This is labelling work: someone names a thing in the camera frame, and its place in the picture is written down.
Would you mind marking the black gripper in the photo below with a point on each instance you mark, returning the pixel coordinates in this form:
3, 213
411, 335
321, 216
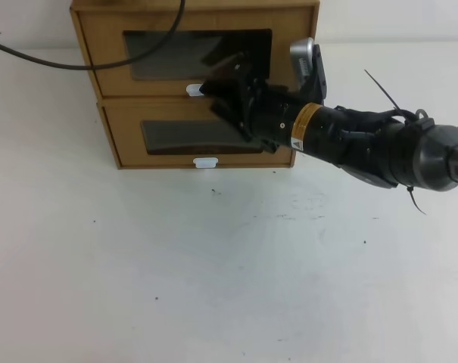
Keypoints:
269, 114

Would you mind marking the white drawer handle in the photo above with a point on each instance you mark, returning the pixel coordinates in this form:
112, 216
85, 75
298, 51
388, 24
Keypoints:
205, 162
194, 90

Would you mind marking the cardboard drawer box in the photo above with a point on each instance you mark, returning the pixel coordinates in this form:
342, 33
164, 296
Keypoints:
174, 133
210, 38

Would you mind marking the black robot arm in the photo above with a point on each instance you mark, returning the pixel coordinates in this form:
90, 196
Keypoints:
387, 149

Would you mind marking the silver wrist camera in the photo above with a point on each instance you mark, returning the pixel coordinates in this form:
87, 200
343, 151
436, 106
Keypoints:
306, 59

